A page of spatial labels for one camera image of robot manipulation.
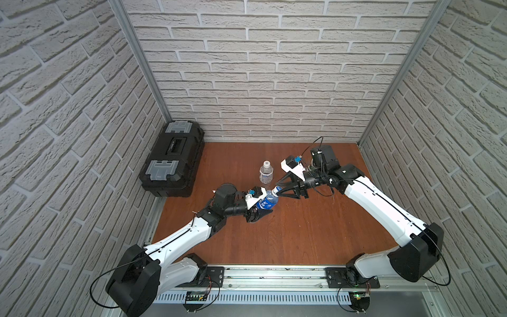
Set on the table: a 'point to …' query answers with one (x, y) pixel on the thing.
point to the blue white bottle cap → (277, 188)
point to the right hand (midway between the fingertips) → (281, 187)
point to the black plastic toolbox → (173, 166)
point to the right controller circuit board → (360, 301)
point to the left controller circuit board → (195, 296)
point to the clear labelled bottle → (266, 172)
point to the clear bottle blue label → (270, 199)
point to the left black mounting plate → (206, 277)
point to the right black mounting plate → (340, 278)
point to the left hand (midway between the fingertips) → (270, 201)
